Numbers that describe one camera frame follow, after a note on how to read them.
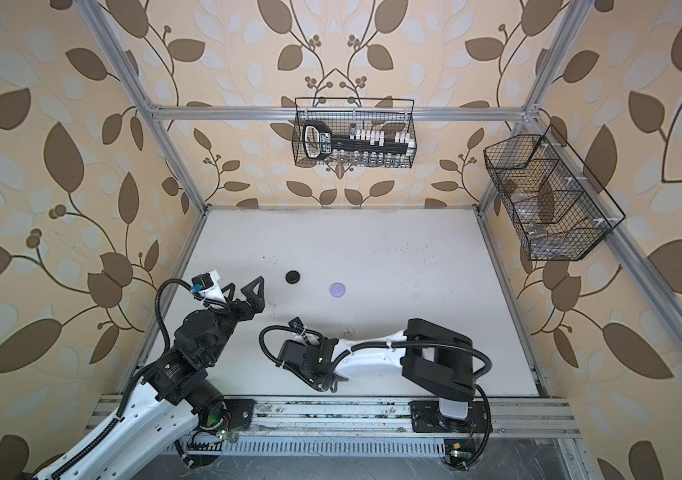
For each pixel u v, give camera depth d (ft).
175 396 1.73
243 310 2.14
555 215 2.71
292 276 3.30
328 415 2.47
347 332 2.90
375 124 3.08
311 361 2.03
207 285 2.03
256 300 2.21
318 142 2.77
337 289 3.19
